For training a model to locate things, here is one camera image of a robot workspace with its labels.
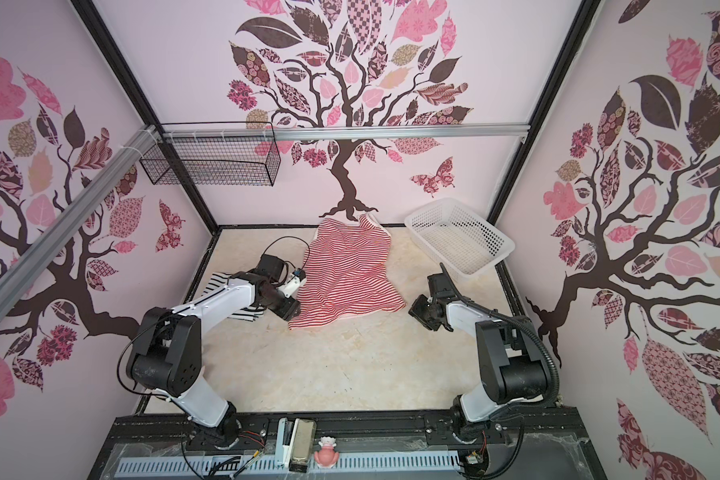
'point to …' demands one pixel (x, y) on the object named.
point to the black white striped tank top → (218, 281)
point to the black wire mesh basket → (218, 153)
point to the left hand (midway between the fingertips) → (289, 309)
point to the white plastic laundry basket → (458, 238)
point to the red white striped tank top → (347, 272)
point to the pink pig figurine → (326, 457)
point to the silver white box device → (295, 443)
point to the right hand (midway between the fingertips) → (413, 308)
